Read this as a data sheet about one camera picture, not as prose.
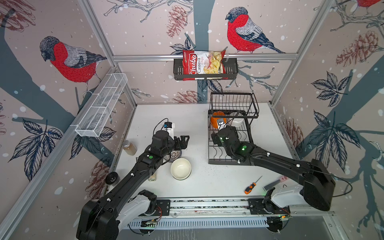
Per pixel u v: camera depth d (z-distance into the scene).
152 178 0.81
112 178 0.73
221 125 0.67
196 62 0.87
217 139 0.62
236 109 1.12
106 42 0.85
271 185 0.81
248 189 0.78
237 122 1.02
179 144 0.70
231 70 0.95
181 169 0.85
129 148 0.87
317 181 0.41
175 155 0.88
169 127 0.70
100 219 0.38
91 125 0.70
